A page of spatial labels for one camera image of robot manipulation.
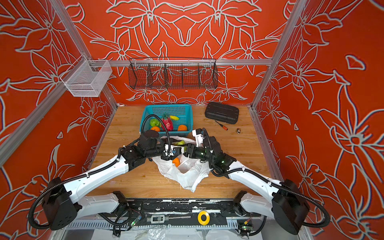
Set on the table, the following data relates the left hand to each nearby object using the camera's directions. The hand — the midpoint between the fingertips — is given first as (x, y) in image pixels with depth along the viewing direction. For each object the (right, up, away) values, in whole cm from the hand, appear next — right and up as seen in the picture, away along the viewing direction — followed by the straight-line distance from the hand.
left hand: (179, 141), depth 74 cm
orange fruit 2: (-20, +5, +33) cm, 39 cm away
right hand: (-1, -3, -2) cm, 4 cm away
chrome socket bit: (+39, +4, +28) cm, 48 cm away
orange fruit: (-2, -13, +8) cm, 15 cm away
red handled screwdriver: (+30, +6, +32) cm, 44 cm away
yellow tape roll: (+10, -37, -6) cm, 39 cm away
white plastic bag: (+6, -13, -5) cm, 15 cm away
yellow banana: (-7, +13, +35) cm, 38 cm away
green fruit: (+2, 0, -2) cm, 2 cm away
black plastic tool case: (+29, +17, +35) cm, 48 cm away
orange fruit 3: (0, +5, +26) cm, 27 cm away
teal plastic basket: (0, +17, +36) cm, 40 cm away
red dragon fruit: (-9, +9, +23) cm, 26 cm away
